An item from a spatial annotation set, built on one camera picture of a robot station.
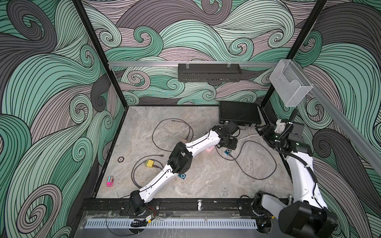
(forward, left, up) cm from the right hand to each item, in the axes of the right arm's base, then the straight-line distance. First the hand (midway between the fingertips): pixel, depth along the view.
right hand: (257, 130), depth 77 cm
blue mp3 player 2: (-2, +12, -21) cm, 24 cm away
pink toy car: (-20, +81, -19) cm, 85 cm away
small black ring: (-6, +80, -21) cm, 83 cm away
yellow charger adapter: (-9, +61, -20) cm, 65 cm away
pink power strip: (0, +24, -20) cm, 31 cm away
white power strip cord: (+8, -1, -20) cm, 22 cm away
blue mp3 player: (-16, +41, -21) cm, 49 cm away
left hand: (+1, +8, -16) cm, 18 cm away
